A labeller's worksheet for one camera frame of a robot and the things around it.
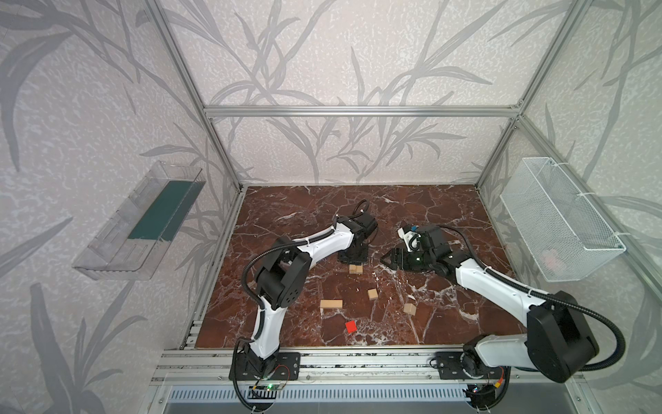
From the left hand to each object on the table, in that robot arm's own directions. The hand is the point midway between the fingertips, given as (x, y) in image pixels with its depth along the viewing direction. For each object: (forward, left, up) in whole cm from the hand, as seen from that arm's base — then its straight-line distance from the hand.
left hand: (362, 255), depth 93 cm
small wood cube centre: (-13, -4, -3) cm, 14 cm away
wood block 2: (-16, +10, -3) cm, 20 cm away
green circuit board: (-39, +26, -4) cm, 47 cm away
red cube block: (-23, +4, -3) cm, 24 cm away
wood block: (-4, +3, -2) cm, 6 cm away
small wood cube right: (-18, -15, -3) cm, 24 cm away
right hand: (-3, -8, +7) cm, 12 cm away
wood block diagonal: (-4, +1, -3) cm, 5 cm away
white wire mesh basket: (-10, -48, +30) cm, 58 cm away
